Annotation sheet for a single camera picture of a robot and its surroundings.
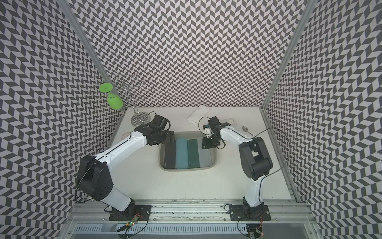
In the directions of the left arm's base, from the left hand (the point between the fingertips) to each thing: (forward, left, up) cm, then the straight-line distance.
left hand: (167, 139), depth 87 cm
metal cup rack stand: (+41, +30, +10) cm, 52 cm away
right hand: (-2, -23, -8) cm, 24 cm away
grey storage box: (+12, -17, -14) cm, 25 cm away
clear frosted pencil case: (-7, -22, -9) cm, 25 cm away
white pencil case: (+29, -18, -9) cm, 35 cm away
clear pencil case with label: (+22, -43, -10) cm, 50 cm away
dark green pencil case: (-5, -15, -9) cm, 18 cm away
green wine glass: (+22, +35, +10) cm, 43 cm away
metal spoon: (+15, -52, -11) cm, 55 cm away
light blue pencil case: (-3, -8, -11) cm, 14 cm away
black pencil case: (-5, -1, -10) cm, 11 cm away
